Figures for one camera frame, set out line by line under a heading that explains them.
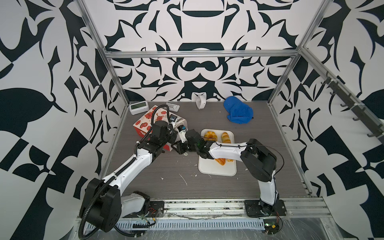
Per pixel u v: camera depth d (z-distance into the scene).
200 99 1.11
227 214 0.73
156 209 0.74
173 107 1.15
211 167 0.86
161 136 0.63
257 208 0.74
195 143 0.70
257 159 0.53
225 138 0.99
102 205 0.40
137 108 1.10
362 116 0.55
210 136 0.97
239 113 1.13
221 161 0.88
